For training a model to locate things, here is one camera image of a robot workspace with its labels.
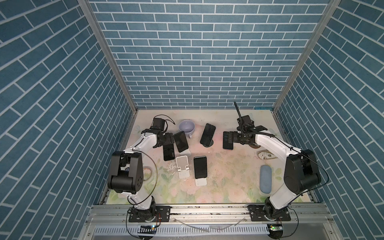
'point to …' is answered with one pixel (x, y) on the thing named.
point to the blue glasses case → (265, 179)
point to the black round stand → (210, 144)
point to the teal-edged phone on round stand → (207, 134)
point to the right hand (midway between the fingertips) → (233, 137)
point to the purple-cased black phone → (226, 145)
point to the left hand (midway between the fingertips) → (167, 140)
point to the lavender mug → (187, 126)
